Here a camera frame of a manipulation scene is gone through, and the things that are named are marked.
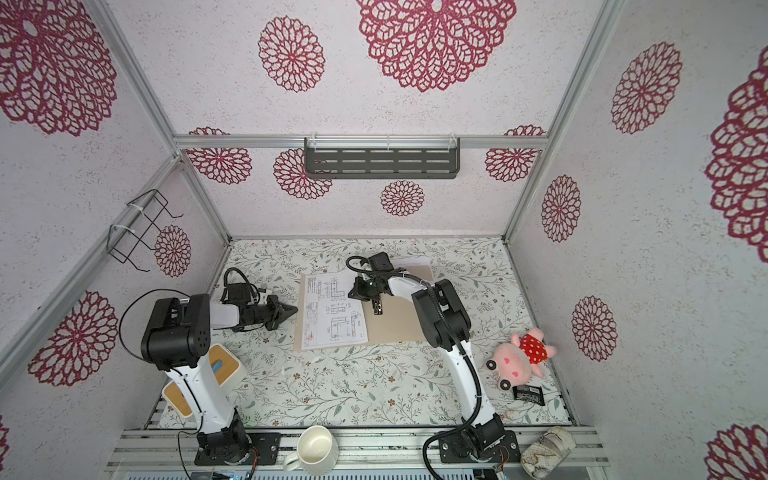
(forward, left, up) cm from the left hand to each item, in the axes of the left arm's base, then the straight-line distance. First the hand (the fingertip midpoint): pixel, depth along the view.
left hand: (297, 312), depth 100 cm
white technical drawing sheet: (-2, -11, +1) cm, 11 cm away
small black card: (-28, -68, +2) cm, 74 cm away
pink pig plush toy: (-21, -64, +8) cm, 68 cm away
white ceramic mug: (-40, -12, -1) cm, 42 cm away
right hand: (+7, -17, +2) cm, 18 cm away
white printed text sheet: (+22, -37, 0) cm, 43 cm away
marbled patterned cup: (-42, -66, +4) cm, 79 cm away
